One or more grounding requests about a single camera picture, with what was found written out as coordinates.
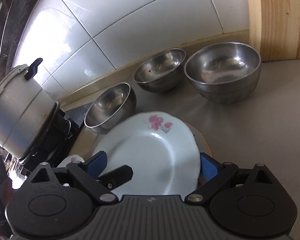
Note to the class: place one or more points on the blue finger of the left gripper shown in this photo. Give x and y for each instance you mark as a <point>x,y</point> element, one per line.
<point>116,177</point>

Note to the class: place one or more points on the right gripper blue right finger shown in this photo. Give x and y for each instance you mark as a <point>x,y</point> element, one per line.
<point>216,176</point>

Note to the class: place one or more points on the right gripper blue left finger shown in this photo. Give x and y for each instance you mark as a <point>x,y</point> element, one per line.
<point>85,176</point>

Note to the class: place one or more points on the orange-rimmed floral plate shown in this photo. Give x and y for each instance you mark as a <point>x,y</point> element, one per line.
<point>200,140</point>

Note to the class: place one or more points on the steel bowl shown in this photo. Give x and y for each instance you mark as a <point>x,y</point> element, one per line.
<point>162,71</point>
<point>225,72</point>
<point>112,107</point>

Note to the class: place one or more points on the black glass gas stove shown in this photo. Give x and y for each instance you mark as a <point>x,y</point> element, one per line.
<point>54,142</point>

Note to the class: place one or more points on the large aluminium steamer pot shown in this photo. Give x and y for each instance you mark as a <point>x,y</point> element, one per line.
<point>25,108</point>

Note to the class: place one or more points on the wooden knife block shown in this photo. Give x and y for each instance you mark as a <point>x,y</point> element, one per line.
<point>275,29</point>

